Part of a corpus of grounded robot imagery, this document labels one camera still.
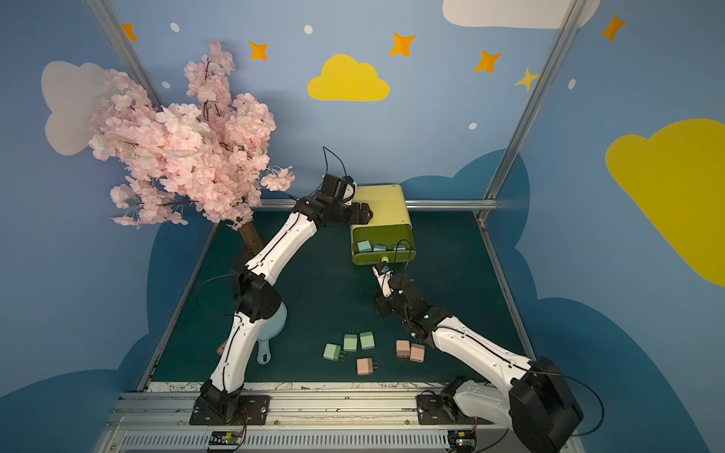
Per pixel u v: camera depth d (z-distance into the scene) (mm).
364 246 899
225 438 718
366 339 860
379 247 905
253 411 748
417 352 825
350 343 845
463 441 729
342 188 739
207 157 583
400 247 902
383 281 701
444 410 660
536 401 401
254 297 595
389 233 911
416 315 622
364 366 802
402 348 834
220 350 820
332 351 826
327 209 702
